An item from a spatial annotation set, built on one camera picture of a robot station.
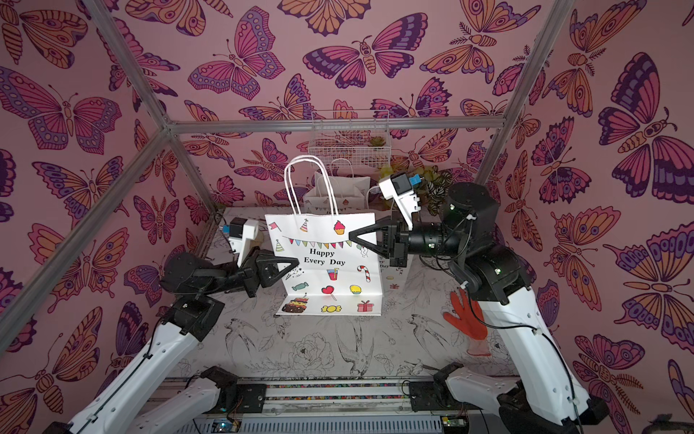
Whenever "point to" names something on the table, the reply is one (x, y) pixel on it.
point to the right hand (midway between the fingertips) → (356, 234)
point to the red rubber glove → (470, 322)
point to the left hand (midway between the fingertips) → (297, 266)
